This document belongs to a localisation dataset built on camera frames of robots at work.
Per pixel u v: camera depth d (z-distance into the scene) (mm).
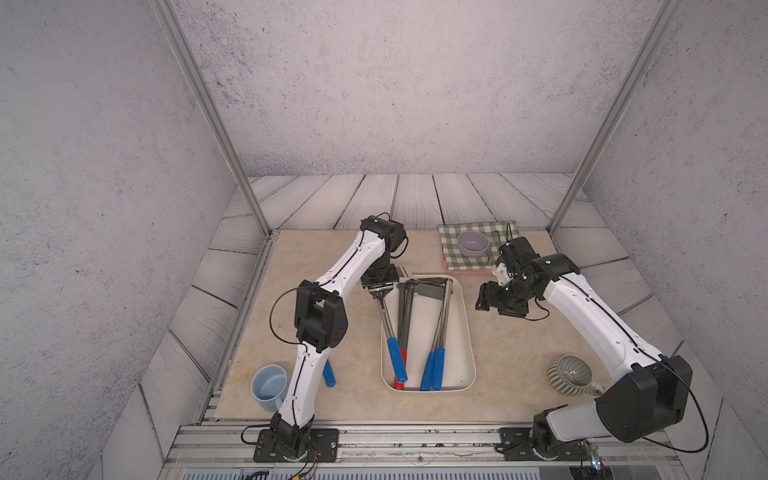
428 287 976
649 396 401
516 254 627
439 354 832
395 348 750
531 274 556
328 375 832
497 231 1185
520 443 723
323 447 729
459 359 873
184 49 756
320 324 571
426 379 801
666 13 702
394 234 684
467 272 1074
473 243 1116
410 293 986
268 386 821
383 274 774
